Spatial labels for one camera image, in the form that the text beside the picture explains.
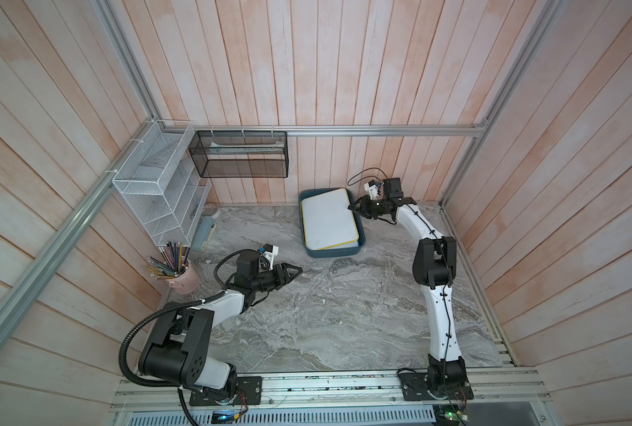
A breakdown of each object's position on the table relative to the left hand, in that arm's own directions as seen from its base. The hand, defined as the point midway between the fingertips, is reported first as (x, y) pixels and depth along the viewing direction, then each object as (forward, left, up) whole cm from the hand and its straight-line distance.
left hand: (298, 275), depth 87 cm
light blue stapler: (+22, +39, -4) cm, 45 cm away
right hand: (+31, -20, +2) cm, 36 cm away
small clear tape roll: (+38, +42, -9) cm, 57 cm away
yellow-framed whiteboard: (+27, -11, -3) cm, 29 cm away
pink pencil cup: (-1, +38, -3) cm, 38 cm away
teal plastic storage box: (+16, -19, -8) cm, 27 cm away
